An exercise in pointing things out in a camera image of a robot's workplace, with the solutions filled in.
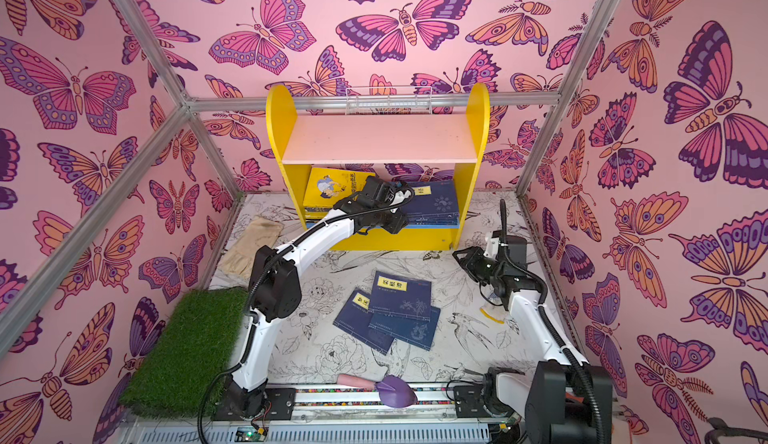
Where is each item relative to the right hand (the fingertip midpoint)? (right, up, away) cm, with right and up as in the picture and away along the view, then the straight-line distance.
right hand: (458, 252), depth 84 cm
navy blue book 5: (-12, -22, 0) cm, 25 cm away
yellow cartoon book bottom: (-38, +20, +9) cm, 44 cm away
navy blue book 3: (-16, -14, +6) cm, 22 cm away
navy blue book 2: (-6, +9, +8) cm, 13 cm away
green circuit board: (-53, -43, -11) cm, 69 cm away
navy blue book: (-5, +14, +11) cm, 19 cm away
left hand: (-14, +10, +8) cm, 19 cm away
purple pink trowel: (-18, -34, -9) cm, 39 cm away
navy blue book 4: (-30, -20, +4) cm, 36 cm away
